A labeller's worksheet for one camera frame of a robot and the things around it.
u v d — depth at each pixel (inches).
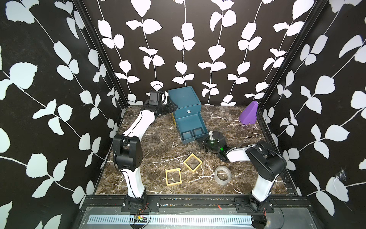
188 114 40.3
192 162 35.5
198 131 38.8
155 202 29.0
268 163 19.5
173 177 33.0
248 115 40.7
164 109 30.7
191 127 39.1
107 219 27.6
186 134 37.6
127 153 19.6
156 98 28.1
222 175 33.5
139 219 27.7
